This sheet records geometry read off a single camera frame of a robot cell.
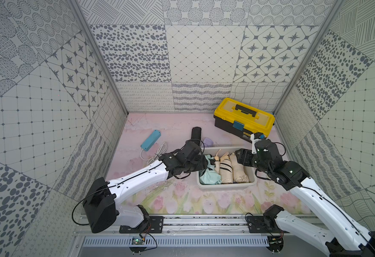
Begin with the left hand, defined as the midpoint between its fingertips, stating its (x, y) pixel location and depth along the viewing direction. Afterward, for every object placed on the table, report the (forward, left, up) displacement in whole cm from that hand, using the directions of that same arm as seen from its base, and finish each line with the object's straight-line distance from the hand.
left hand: (206, 160), depth 77 cm
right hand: (+1, -17, +4) cm, 17 cm away
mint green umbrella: (-6, -2, -4) cm, 8 cm away
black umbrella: (+28, +5, -15) cm, 32 cm away
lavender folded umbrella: (+21, -3, -14) cm, 25 cm away
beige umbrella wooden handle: (+3, -7, -9) cm, 11 cm away
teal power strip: (+23, +36, -16) cm, 45 cm away
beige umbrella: (-4, -17, -6) cm, 18 cm away
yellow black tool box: (+29, -23, -2) cm, 37 cm away
